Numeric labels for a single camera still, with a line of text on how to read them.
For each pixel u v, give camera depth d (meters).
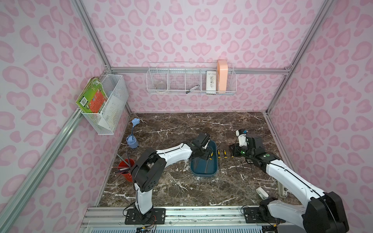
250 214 0.73
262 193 0.78
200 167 0.90
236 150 0.73
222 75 0.84
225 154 0.95
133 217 0.73
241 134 0.73
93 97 0.72
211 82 0.91
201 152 0.76
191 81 0.98
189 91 0.92
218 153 0.95
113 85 0.96
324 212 0.39
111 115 0.83
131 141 0.95
